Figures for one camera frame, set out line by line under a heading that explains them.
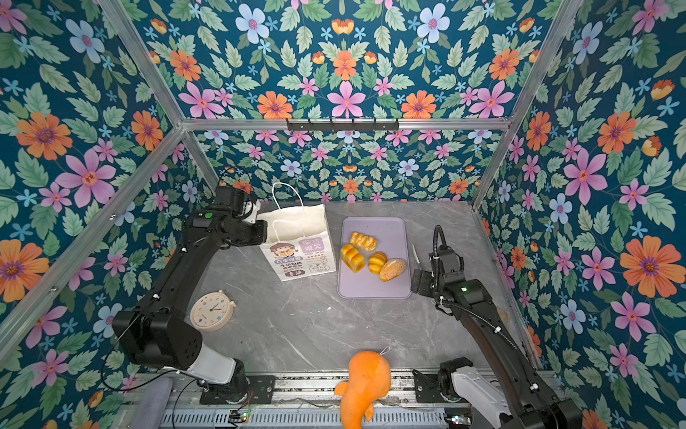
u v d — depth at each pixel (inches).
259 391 28.9
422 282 27.7
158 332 16.0
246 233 28.2
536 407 15.0
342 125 36.6
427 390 28.8
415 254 39.5
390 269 36.7
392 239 42.1
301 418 27.6
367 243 39.9
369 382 26.6
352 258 36.8
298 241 30.8
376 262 38.0
